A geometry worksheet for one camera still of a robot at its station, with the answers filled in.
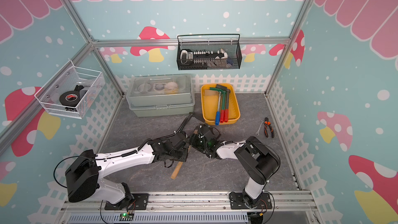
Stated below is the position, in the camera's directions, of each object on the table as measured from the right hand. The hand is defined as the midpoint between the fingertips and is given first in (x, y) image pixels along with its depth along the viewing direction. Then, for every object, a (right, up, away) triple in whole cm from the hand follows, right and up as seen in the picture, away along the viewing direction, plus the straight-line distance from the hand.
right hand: (186, 140), depth 89 cm
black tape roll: (-51, +23, -18) cm, 59 cm away
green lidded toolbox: (-15, +26, +3) cm, 30 cm away
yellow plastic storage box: (+15, +24, +24) cm, 37 cm away
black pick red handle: (-2, +10, +17) cm, 20 cm away
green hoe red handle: (+24, +24, +21) cm, 40 cm away
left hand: (0, -8, -7) cm, 10 cm away
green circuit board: (-26, -33, -16) cm, 45 cm away
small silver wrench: (+45, +3, +10) cm, 46 cm away
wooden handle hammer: (-2, -9, -12) cm, 15 cm away
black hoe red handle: (+25, +18, +13) cm, 34 cm away
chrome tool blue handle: (+19, +14, +8) cm, 25 cm away
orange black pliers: (+52, +9, +13) cm, 55 cm away
